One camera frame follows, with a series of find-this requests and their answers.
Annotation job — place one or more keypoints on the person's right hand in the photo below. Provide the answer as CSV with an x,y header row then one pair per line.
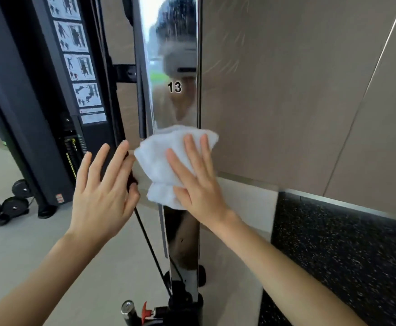
x,y
204,196

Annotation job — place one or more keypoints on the white cleaning cloth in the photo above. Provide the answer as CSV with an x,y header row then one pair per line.
x,y
153,159

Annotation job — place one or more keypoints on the black weight stack cover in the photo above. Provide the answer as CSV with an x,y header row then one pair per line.
x,y
21,115

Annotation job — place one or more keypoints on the person's right forearm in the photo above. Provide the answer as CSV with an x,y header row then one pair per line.
x,y
286,281

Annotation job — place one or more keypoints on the person's left forearm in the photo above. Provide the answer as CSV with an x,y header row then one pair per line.
x,y
38,288

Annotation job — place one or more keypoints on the black weight stack plates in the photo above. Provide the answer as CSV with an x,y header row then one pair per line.
x,y
72,156

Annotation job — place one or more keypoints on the chrome numbered machine column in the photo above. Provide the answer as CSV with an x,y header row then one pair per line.
x,y
150,244
184,108

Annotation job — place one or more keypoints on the strip of exercise pictogram stickers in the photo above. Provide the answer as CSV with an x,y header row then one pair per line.
x,y
79,67

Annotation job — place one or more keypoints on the black adjustable pulley carriage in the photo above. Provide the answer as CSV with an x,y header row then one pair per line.
x,y
14,205
184,312

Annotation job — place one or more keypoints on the person's left hand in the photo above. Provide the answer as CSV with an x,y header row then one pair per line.
x,y
99,207

